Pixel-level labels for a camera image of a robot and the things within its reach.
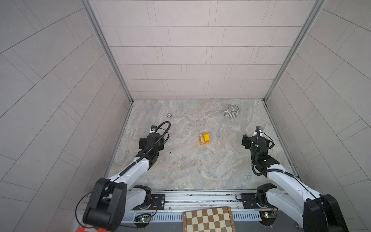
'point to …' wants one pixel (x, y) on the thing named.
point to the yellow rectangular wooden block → (206, 137)
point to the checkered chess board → (218, 219)
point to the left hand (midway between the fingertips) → (155, 135)
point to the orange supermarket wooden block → (201, 140)
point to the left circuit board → (142, 220)
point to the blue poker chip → (169, 115)
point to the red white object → (83, 229)
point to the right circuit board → (267, 217)
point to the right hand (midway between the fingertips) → (251, 134)
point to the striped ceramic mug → (232, 111)
